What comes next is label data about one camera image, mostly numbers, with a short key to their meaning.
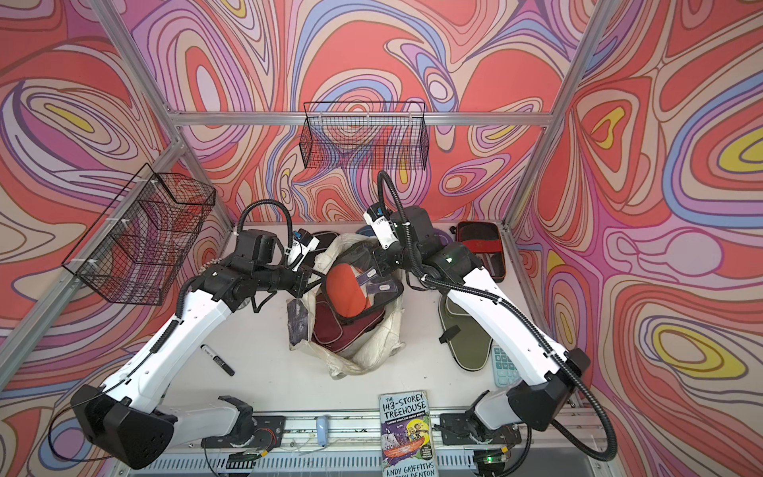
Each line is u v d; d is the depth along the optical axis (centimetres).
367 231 115
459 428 73
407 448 69
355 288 76
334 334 86
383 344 70
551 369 39
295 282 64
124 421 37
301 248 64
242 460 72
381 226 59
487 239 111
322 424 72
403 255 47
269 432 73
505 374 82
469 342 87
